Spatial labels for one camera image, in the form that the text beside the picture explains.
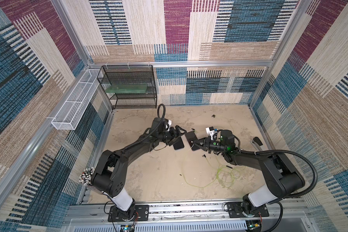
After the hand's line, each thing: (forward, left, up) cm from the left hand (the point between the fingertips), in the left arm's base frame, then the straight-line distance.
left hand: (184, 135), depth 85 cm
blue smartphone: (+2, +3, -14) cm, 14 cm away
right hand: (-4, -6, -3) cm, 8 cm away
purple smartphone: (+10, -6, -17) cm, 21 cm away
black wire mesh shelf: (+42, +39, +14) cm, 59 cm away
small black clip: (+29, -25, -15) cm, 41 cm away
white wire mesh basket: (+14, +72, +3) cm, 74 cm away
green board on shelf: (+34, +36, +8) cm, 50 cm away
